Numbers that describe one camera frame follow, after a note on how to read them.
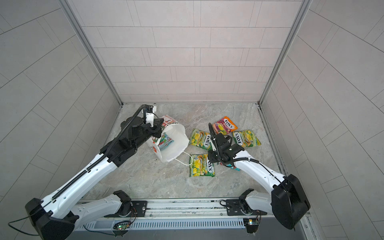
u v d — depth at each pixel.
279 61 0.91
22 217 0.36
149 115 0.59
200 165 0.83
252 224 0.68
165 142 0.90
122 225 0.64
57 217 0.38
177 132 0.95
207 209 0.72
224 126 1.00
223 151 0.61
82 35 0.79
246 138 0.94
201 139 0.94
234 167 0.83
